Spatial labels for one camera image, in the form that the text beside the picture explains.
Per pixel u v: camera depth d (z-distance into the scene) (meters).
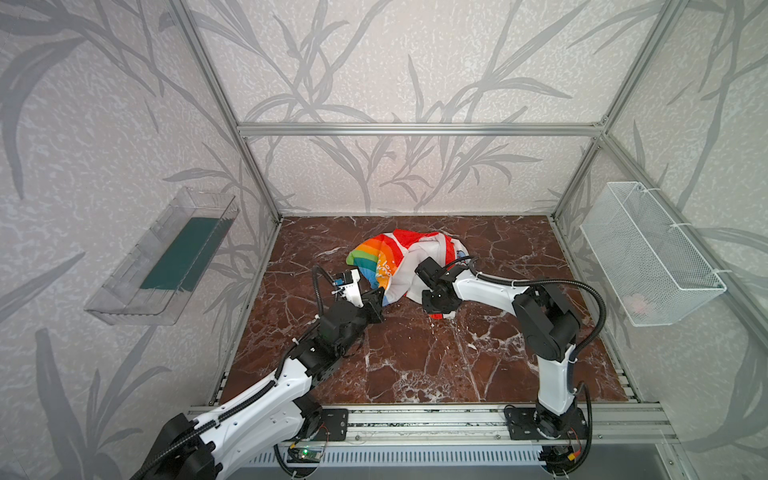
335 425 0.73
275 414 0.59
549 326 0.51
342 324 0.57
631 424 0.75
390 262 0.99
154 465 0.38
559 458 0.76
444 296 0.70
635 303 0.72
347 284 0.67
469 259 1.08
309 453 0.71
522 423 0.74
